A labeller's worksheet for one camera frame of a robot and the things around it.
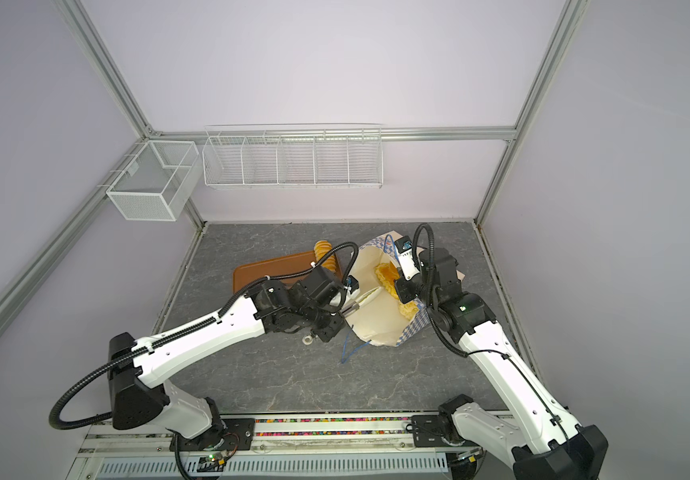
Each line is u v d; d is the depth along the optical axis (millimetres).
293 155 991
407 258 637
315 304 555
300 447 732
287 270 1108
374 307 752
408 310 912
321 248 1084
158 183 974
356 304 738
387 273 999
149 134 918
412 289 638
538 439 381
